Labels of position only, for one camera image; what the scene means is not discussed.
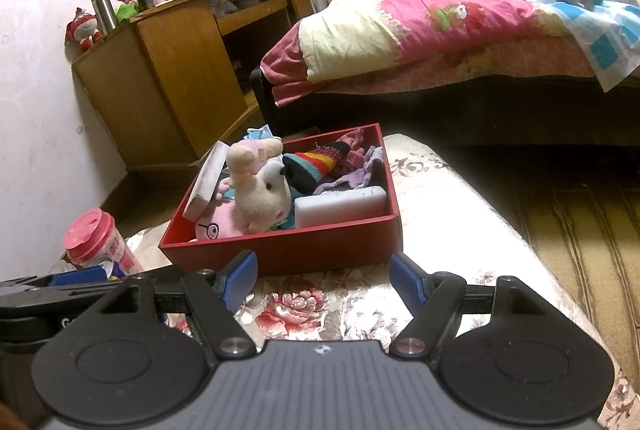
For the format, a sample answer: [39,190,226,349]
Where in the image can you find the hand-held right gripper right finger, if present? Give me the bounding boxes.
[389,252,591,358]

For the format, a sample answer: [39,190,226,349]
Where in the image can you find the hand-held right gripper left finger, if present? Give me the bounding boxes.
[55,250,258,358]

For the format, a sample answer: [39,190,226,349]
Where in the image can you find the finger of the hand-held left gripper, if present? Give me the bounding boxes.
[0,267,113,293]

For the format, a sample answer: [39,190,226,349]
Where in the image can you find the pink plush pig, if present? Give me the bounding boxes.
[195,177,296,242]

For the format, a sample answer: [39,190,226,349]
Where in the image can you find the red cardboard box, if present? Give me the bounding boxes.
[158,122,401,278]

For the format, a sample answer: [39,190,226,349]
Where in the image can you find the white plush toy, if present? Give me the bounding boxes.
[226,139,292,235]

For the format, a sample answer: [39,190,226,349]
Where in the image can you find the white sponge block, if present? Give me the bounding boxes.
[293,186,388,228]

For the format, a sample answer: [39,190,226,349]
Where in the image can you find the purple cloth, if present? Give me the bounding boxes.
[312,145,385,196]

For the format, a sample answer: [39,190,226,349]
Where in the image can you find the pink knit cloth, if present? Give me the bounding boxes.
[335,128,373,171]

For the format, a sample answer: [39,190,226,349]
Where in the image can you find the rainbow striped sock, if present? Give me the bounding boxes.
[282,144,353,195]

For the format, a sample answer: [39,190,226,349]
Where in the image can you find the blue face mask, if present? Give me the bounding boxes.
[242,126,275,143]

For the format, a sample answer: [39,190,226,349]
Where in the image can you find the pink lid plastic jar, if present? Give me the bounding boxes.
[64,208,143,276]

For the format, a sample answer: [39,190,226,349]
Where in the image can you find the floral table cover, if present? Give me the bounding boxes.
[125,133,631,430]

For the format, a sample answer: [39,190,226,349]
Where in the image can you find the pink floral bed sheet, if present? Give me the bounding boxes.
[272,35,601,106]

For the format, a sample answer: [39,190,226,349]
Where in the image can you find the wooden desk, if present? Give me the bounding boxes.
[71,0,313,171]

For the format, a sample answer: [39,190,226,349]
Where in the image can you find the red santa doll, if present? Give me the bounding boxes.
[65,7,103,52]

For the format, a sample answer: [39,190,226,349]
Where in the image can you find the pink cartoon print quilt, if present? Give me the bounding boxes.
[262,0,581,83]

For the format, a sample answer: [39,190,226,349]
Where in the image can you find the steel thermos bottle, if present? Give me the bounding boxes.
[90,0,117,33]

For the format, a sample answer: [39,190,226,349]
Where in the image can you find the grey cloth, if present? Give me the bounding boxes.
[209,0,261,17]

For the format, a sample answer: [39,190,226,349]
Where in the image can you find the blue checked blanket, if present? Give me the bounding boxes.
[495,0,640,93]

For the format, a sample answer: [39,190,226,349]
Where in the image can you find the dark bed frame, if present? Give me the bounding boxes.
[249,67,640,148]

